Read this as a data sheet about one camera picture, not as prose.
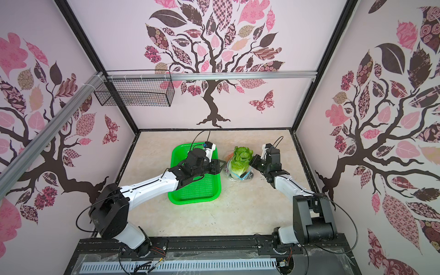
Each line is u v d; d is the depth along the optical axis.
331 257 0.71
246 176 0.83
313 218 0.43
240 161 0.79
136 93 1.22
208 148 0.73
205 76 0.90
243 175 0.85
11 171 0.50
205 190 0.90
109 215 0.43
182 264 0.71
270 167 0.70
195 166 0.64
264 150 0.83
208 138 0.71
